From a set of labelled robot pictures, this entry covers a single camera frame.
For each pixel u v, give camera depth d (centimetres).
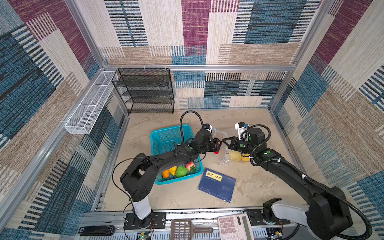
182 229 72
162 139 100
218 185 84
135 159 48
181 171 83
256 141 62
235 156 87
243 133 73
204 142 68
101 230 68
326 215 40
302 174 47
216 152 83
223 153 87
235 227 70
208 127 79
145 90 109
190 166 87
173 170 85
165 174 85
